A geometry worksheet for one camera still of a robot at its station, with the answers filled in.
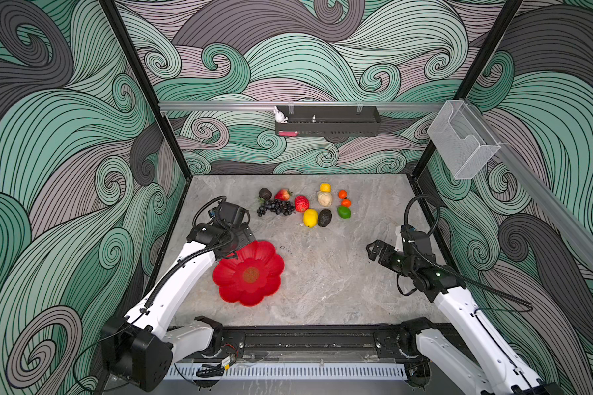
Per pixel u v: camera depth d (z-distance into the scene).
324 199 1.06
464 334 0.46
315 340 0.74
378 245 0.71
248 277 0.88
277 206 1.04
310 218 1.00
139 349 0.37
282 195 1.09
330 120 0.95
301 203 1.03
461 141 0.79
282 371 0.70
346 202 1.07
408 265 0.59
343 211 1.04
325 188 1.12
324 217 1.00
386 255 0.70
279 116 0.85
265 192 1.09
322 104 0.95
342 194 1.11
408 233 0.63
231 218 0.60
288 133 0.90
